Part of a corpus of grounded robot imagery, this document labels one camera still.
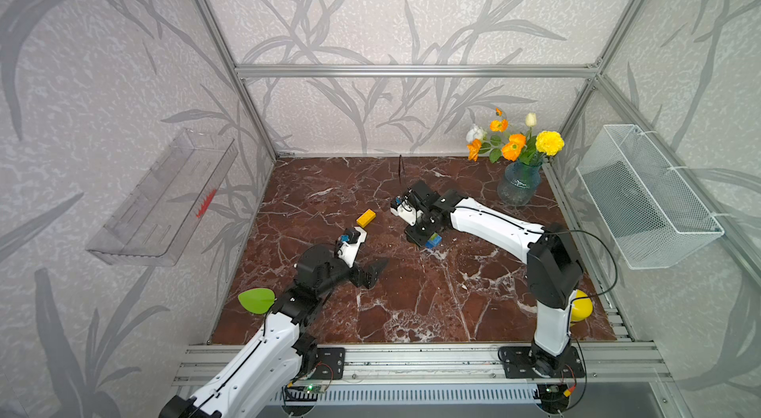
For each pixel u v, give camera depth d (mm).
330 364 729
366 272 701
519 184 987
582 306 722
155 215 664
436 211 634
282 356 527
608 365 755
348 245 666
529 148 868
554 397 711
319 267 609
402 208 775
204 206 671
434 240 903
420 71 966
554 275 483
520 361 739
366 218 1012
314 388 705
